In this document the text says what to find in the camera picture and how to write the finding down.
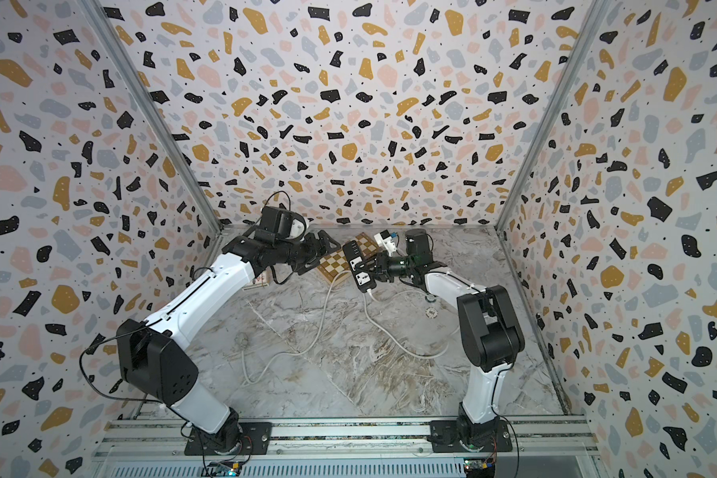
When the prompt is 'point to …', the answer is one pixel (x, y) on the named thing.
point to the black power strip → (358, 267)
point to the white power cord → (369, 318)
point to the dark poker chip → (431, 298)
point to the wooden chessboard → (335, 266)
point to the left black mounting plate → (256, 439)
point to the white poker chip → (431, 313)
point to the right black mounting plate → (450, 436)
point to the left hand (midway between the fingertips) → (336, 251)
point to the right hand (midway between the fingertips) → (360, 271)
